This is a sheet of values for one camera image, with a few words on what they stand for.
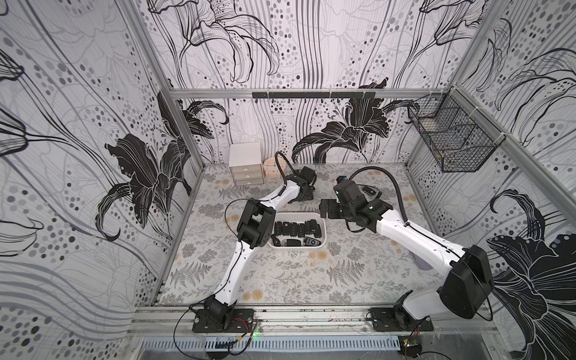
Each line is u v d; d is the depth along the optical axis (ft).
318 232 3.04
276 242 2.95
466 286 1.31
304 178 2.73
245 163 3.44
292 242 2.99
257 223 2.08
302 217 3.23
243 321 2.39
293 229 3.05
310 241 2.94
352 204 1.98
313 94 3.09
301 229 3.05
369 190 3.45
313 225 3.05
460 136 2.89
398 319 2.13
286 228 3.05
